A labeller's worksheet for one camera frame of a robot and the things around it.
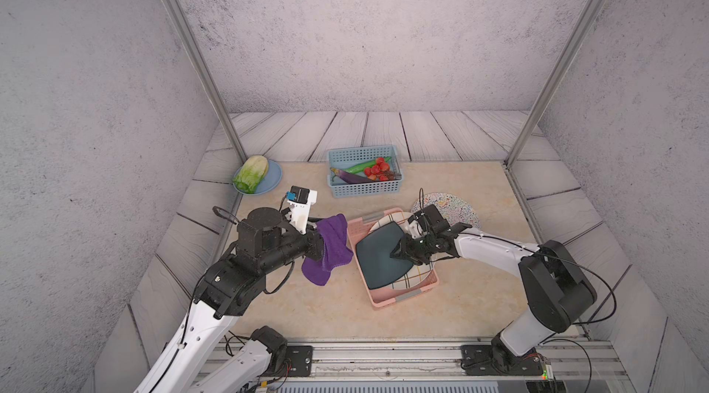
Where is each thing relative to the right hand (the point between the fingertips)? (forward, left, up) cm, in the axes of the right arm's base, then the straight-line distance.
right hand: (395, 256), depth 86 cm
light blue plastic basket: (+35, +1, -3) cm, 35 cm away
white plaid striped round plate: (-5, -7, 0) cm, 9 cm away
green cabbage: (+35, +55, 0) cm, 66 cm away
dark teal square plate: (+4, +6, -6) cm, 10 cm away
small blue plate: (+37, +48, -5) cm, 61 cm away
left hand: (-6, +14, +27) cm, 31 cm away
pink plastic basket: (-12, +4, 0) cm, 13 cm away
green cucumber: (+41, +11, -3) cm, 43 cm away
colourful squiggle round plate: (+22, -23, -6) cm, 33 cm away
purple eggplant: (+37, +17, -4) cm, 41 cm away
